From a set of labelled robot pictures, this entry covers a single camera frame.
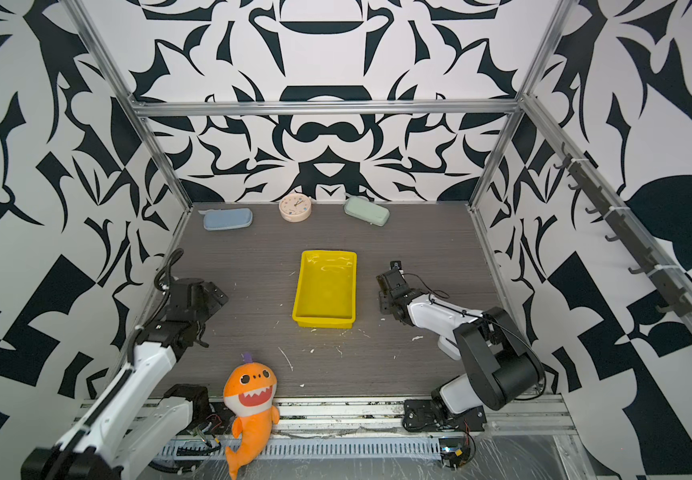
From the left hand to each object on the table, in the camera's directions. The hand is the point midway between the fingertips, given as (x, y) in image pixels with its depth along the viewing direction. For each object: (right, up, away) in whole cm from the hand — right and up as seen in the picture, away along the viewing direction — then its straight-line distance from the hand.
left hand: (206, 294), depth 82 cm
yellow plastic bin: (+31, -2, +12) cm, 34 cm away
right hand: (+53, -2, +11) cm, 54 cm away
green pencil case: (+46, +25, +34) cm, 62 cm away
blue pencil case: (-8, +22, +34) cm, 42 cm away
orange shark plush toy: (+15, -20, -12) cm, 28 cm away
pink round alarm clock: (+18, +27, +33) cm, 46 cm away
